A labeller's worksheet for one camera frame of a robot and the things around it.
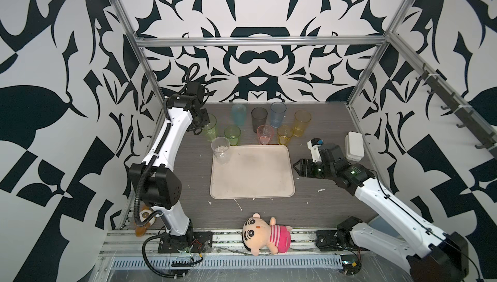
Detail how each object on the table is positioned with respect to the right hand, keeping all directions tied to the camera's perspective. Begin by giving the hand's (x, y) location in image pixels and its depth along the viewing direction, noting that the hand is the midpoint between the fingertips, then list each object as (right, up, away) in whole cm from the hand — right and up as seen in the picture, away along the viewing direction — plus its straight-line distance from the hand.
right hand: (298, 163), depth 80 cm
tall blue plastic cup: (-5, +21, +22) cm, 31 cm away
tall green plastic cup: (-35, +13, 0) cm, 38 cm away
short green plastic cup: (-28, +12, +22) cm, 38 cm away
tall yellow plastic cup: (+6, +19, +18) cm, 27 cm away
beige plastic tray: (-17, -7, +16) cm, 25 cm away
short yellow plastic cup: (-2, +11, +21) cm, 24 cm away
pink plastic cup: (-12, +11, +23) cm, 28 cm away
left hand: (-42, +17, +4) cm, 45 cm away
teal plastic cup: (-25, +22, +28) cm, 44 cm away
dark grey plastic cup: (-15, +20, +20) cm, 31 cm away
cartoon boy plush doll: (-16, -23, -10) cm, 30 cm away
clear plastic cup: (-33, +5, +13) cm, 36 cm away
